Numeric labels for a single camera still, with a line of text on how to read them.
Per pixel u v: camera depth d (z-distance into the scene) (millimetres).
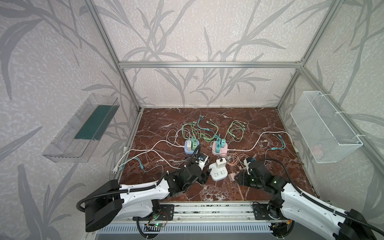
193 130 1071
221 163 825
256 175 665
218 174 844
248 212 753
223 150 937
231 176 829
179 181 615
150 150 963
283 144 990
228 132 1056
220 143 920
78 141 632
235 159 912
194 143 909
